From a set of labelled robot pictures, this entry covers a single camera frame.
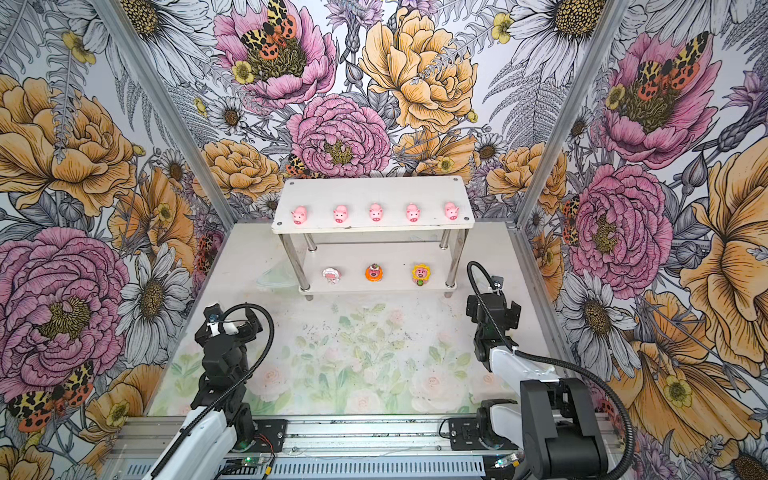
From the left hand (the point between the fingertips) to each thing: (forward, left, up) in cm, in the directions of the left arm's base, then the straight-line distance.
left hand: (232, 319), depth 82 cm
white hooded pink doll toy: (+14, -26, 0) cm, 29 cm away
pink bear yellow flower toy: (+15, -52, -1) cm, 54 cm away
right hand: (+5, -74, -4) cm, 74 cm away
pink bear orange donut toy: (+16, -38, -1) cm, 41 cm away
